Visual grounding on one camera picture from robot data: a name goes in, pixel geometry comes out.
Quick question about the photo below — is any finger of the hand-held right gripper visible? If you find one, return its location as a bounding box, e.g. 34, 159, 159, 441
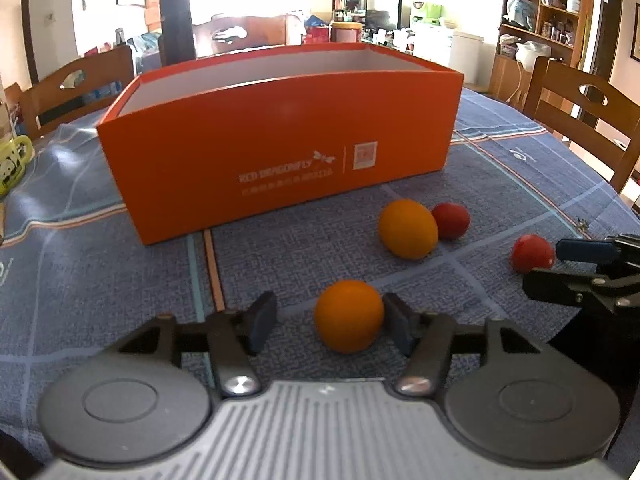
556, 233, 640, 267
522, 266, 640, 315

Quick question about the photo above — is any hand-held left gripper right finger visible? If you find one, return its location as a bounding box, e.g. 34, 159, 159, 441
381, 292, 551, 396

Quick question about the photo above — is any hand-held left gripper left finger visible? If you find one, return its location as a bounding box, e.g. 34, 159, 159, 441
107, 290, 278, 396

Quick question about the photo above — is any red tomato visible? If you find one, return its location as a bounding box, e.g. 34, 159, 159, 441
431, 203, 471, 240
510, 234, 556, 275

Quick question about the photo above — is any round orange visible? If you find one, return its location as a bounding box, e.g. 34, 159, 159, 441
314, 280, 386, 353

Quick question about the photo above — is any orange cardboard box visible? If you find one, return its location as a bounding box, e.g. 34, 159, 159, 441
96, 42, 466, 247

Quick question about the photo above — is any oval orange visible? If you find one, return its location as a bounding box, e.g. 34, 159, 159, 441
378, 199, 440, 260

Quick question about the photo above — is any red tomato beside orange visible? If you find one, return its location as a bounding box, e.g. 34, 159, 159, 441
431, 203, 471, 240

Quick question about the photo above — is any wooden chair with oval cutout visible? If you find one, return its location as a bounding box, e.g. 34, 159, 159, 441
192, 14, 303, 57
19, 45, 136, 138
522, 56, 640, 196

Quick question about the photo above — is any white plastic bag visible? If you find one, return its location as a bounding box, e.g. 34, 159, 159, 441
515, 40, 551, 68

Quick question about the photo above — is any wooden bookshelf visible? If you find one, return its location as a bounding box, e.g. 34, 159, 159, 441
492, 0, 593, 96

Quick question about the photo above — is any clear plastic bag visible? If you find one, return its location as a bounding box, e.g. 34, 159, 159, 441
506, 0, 538, 28

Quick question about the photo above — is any green box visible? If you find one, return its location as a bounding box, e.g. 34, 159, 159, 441
412, 2, 443, 23

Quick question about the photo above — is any red cylindrical can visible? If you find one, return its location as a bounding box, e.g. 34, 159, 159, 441
330, 21, 365, 46

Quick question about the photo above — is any yellow-green panda mug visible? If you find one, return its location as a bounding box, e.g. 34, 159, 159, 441
0, 135, 36, 197

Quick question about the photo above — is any tall black bottle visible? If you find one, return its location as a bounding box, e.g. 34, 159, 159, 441
159, 0, 197, 67

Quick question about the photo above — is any black television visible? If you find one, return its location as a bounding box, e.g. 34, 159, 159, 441
366, 0, 402, 31

